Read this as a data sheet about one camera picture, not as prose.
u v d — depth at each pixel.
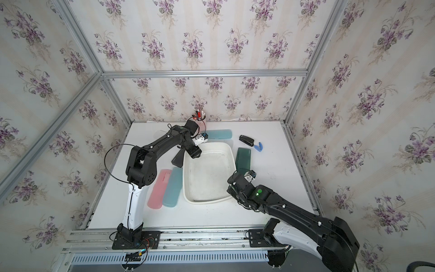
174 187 0.89
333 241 0.39
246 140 1.10
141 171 0.57
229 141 1.07
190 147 0.86
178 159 0.98
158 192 0.82
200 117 1.09
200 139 0.91
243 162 0.96
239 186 0.59
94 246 0.72
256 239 0.72
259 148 1.05
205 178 0.91
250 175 0.73
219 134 1.14
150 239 0.73
